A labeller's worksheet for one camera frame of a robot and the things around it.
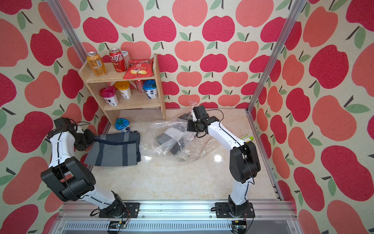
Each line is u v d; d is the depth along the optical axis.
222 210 0.73
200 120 0.67
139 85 0.97
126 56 0.84
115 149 0.90
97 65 0.74
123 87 0.91
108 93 0.87
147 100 0.98
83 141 0.70
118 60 0.75
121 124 0.99
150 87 0.91
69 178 0.47
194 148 0.89
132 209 0.75
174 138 0.93
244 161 0.48
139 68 0.78
